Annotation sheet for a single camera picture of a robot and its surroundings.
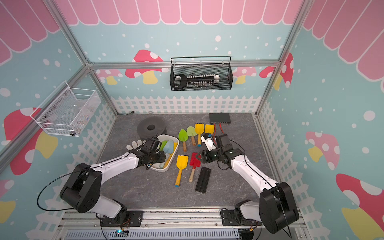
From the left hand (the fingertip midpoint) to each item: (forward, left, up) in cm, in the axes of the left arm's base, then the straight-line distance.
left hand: (163, 159), depth 91 cm
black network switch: (+40, -38, -5) cm, 56 cm away
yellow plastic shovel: (+28, -30, -5) cm, 41 cm away
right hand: (-2, -23, +9) cm, 24 cm away
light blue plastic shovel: (+9, -2, -2) cm, 9 cm away
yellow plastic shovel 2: (-1, -11, -3) cm, 11 cm away
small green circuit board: (-37, +16, -6) cm, 41 cm away
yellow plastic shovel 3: (+9, -6, 0) cm, 11 cm away
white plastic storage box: (-5, +4, -1) cm, 6 cm away
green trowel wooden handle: (+24, -16, -4) cm, 30 cm away
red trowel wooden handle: (-1, -20, -3) cm, 20 cm away
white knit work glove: (+12, +21, -4) cm, 24 cm away
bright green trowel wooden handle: (+20, -11, -3) cm, 23 cm away
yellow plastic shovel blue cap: (+27, -22, -3) cm, 35 cm away
